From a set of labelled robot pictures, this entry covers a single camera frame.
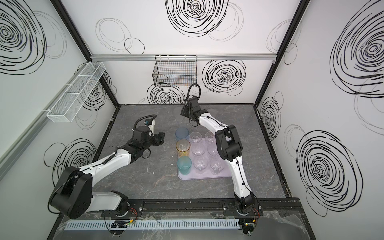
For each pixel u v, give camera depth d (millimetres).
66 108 723
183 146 889
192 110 807
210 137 972
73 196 413
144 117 640
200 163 856
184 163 836
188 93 788
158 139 788
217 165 882
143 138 654
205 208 754
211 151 936
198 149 904
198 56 910
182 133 867
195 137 963
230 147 595
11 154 516
